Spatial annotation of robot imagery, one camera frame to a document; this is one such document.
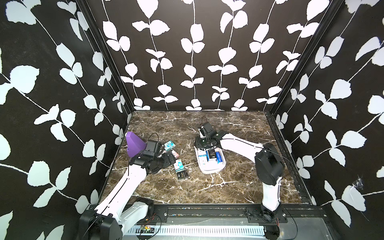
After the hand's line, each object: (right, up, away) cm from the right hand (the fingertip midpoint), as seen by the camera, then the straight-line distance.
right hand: (193, 141), depth 90 cm
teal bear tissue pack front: (-9, -15, -2) cm, 17 cm away
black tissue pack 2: (-6, -19, -4) cm, 21 cm away
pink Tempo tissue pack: (-12, -8, +3) cm, 15 cm away
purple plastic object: (-35, -1, -4) cm, 35 cm away
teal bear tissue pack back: (-17, -4, +8) cm, 19 cm away
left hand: (-13, -9, -9) cm, 18 cm away
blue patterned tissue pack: (+15, -10, 0) cm, 18 cm away
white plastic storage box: (+10, -14, -6) cm, 18 cm away
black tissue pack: (+11, -7, 0) cm, 14 cm away
